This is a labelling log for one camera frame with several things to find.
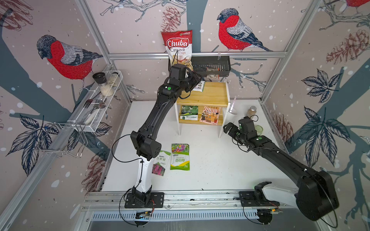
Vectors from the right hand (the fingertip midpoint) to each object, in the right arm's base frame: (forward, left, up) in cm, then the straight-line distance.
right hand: (227, 128), depth 86 cm
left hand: (+15, +15, +28) cm, 36 cm away
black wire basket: (+47, +10, +14) cm, 50 cm away
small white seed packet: (+15, +17, +20) cm, 30 cm away
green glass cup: (+6, -24, -9) cm, 26 cm away
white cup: (+18, -8, -4) cm, 20 cm away
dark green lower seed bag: (+10, +24, +2) cm, 26 cm away
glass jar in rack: (+19, +70, +22) cm, 76 cm away
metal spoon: (-3, +67, +22) cm, 71 cm away
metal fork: (-1, +74, +23) cm, 78 cm away
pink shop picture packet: (+8, +10, +3) cm, 13 cm away
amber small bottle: (+19, -21, -5) cm, 29 cm away
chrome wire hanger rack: (-22, +74, +22) cm, 80 cm away
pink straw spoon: (+21, -7, -2) cm, 22 cm away
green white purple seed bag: (-18, +40, -13) cm, 46 cm away
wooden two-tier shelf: (+9, +9, +21) cm, 24 cm away
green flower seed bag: (-14, +29, -12) cm, 34 cm away
